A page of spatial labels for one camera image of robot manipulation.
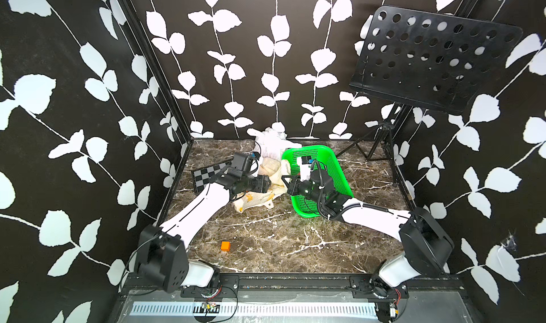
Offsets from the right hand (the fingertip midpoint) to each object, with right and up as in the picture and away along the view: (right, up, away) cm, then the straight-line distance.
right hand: (280, 175), depth 80 cm
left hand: (-6, -1, +3) cm, 7 cm away
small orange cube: (-21, -28, +2) cm, 35 cm away
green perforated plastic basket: (+9, -11, -6) cm, 15 cm away
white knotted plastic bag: (-5, +15, +27) cm, 31 cm away
